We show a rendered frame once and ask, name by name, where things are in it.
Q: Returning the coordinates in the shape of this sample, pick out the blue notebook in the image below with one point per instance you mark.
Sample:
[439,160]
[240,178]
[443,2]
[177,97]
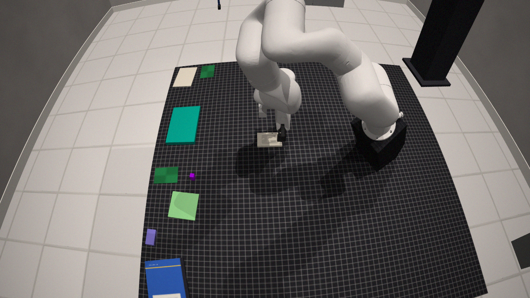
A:
[167,278]

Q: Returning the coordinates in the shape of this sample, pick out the teal flat rectangular slab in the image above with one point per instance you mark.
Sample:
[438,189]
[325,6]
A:
[183,125]

